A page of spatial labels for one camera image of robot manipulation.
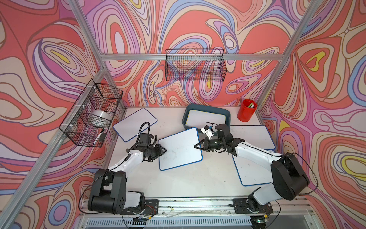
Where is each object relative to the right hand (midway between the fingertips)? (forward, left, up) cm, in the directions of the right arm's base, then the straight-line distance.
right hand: (196, 150), depth 81 cm
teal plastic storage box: (+42, -13, -10) cm, 46 cm away
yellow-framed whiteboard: (+32, -5, -10) cm, 34 cm away
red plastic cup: (+32, -40, -1) cm, 51 cm away
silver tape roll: (+8, +47, +22) cm, 53 cm away
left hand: (+3, +19, -7) cm, 21 cm away
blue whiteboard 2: (+18, -47, -14) cm, 52 cm away
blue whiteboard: (+3, +9, -4) cm, 10 cm away
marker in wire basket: (-1, +52, +13) cm, 53 cm away
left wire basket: (+8, +54, +21) cm, 58 cm away
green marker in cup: (+36, -44, -2) cm, 57 cm away
